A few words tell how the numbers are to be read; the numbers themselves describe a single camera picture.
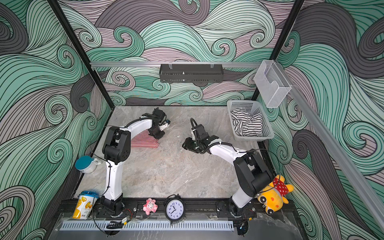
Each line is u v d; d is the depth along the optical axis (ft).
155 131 2.87
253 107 3.70
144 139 3.17
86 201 2.30
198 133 2.29
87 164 2.67
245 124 3.42
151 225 2.29
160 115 2.85
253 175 1.46
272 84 2.56
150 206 2.34
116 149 1.89
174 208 2.34
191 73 3.08
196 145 2.24
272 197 2.30
